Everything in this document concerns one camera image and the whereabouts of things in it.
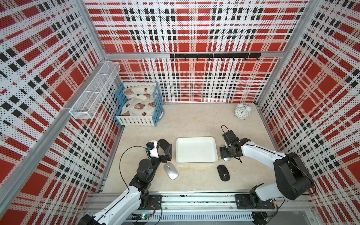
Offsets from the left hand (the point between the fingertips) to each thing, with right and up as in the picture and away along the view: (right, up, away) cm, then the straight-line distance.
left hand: (167, 143), depth 81 cm
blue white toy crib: (-12, +18, +30) cm, 37 cm away
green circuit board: (-9, -34, -12) cm, 37 cm away
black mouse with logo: (+33, -18, +1) cm, 38 cm away
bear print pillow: (-22, +35, +26) cm, 49 cm away
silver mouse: (+2, -18, +2) cm, 18 cm away
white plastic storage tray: (+18, -7, +13) cm, 23 cm away
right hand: (+39, -8, +8) cm, 40 cm away
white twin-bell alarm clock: (+54, +20, +24) cm, 62 cm away
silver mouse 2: (+38, -12, +10) cm, 41 cm away
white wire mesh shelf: (-53, +26, +9) cm, 59 cm away
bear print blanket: (-28, +24, +26) cm, 45 cm away
